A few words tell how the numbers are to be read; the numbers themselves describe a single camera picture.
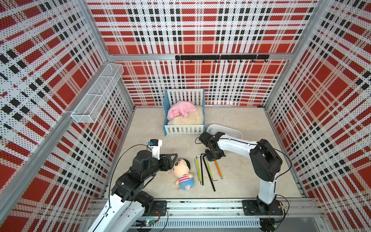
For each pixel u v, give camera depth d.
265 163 0.49
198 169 0.88
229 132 0.99
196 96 1.08
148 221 0.70
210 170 0.87
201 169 0.87
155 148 0.63
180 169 0.79
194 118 1.01
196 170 0.88
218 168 0.86
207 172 0.86
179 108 0.98
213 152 0.77
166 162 0.61
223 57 0.89
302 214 0.73
